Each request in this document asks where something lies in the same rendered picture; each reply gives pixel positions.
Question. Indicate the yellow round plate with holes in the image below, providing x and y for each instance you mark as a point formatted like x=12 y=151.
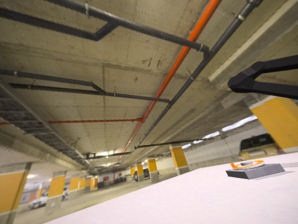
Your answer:
x=255 y=164

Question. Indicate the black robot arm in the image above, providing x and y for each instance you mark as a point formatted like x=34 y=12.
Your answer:
x=245 y=82

